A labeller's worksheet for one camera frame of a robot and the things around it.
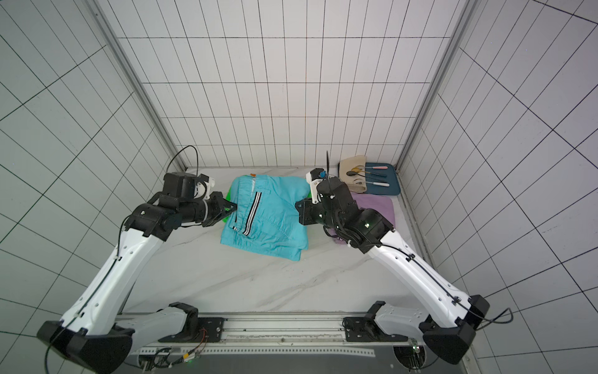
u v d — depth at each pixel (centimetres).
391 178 115
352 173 117
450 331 36
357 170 118
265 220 70
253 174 77
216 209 61
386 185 113
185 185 53
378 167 121
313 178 59
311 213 57
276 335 73
